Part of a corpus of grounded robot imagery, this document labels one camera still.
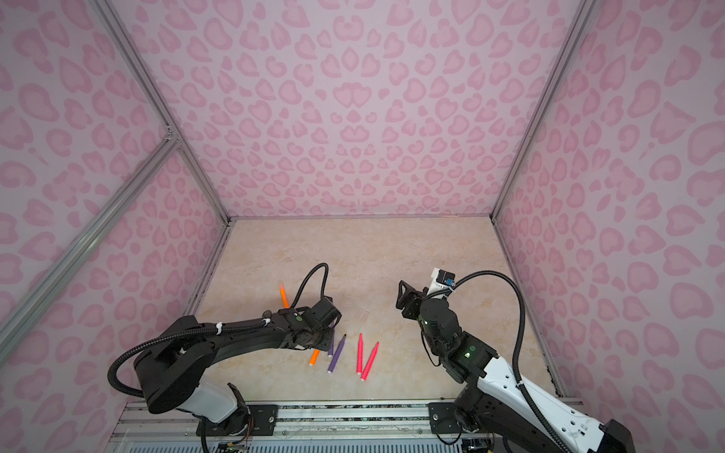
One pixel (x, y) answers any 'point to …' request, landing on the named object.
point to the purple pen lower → (336, 355)
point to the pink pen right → (370, 362)
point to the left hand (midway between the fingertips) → (327, 338)
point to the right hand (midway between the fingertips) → (408, 287)
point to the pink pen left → (360, 356)
